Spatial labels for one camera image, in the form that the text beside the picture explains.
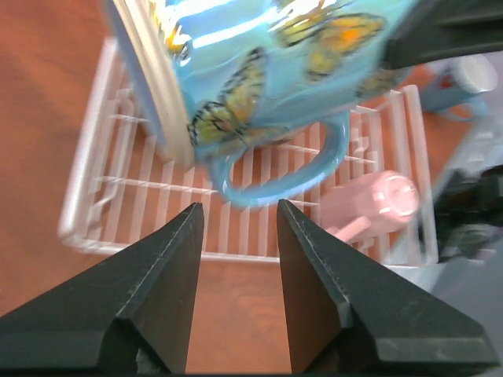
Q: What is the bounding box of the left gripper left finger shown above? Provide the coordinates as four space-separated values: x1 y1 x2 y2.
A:
1 203 204 375

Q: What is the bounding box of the blue mug white interior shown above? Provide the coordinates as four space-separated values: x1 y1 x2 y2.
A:
420 54 498 122

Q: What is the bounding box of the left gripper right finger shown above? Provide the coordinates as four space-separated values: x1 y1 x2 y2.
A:
277 199 499 375

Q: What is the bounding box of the pink faceted mug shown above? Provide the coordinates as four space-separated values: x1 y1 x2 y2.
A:
319 170 420 243

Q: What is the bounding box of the blue butterfly mug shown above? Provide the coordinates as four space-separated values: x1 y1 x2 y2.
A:
102 1 415 207

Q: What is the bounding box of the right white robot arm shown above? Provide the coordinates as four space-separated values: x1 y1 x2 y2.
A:
383 1 502 262

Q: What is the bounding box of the white wire dish rack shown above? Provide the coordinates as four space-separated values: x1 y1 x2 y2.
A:
57 37 439 268

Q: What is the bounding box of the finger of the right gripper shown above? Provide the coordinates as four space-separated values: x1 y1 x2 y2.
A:
383 0 502 70

